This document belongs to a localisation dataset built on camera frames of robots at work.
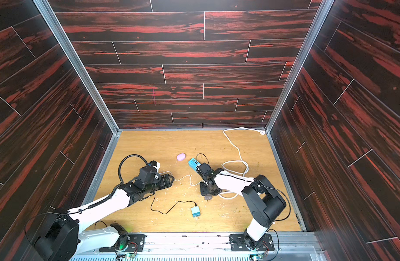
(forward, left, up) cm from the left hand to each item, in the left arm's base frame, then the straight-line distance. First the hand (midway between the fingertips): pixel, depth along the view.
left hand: (171, 180), depth 86 cm
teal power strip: (+14, -11, -5) cm, 19 cm away
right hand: (-1, -20, -9) cm, 22 cm away
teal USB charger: (-14, -13, -7) cm, 21 cm away
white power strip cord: (+42, -59, -5) cm, 72 cm away
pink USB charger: (-7, -20, -7) cm, 22 cm away
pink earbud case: (+20, -3, -6) cm, 21 cm away
